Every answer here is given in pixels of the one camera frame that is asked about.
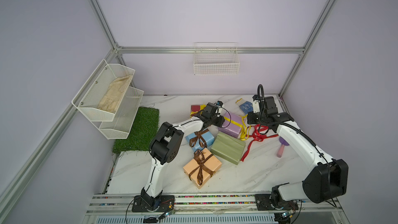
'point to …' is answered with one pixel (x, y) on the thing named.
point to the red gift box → (196, 109)
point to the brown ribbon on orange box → (199, 157)
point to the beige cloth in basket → (114, 93)
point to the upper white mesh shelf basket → (100, 96)
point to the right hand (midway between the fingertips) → (250, 118)
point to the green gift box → (229, 148)
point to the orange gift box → (214, 162)
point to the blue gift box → (207, 136)
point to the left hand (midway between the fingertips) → (222, 120)
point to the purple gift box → (232, 124)
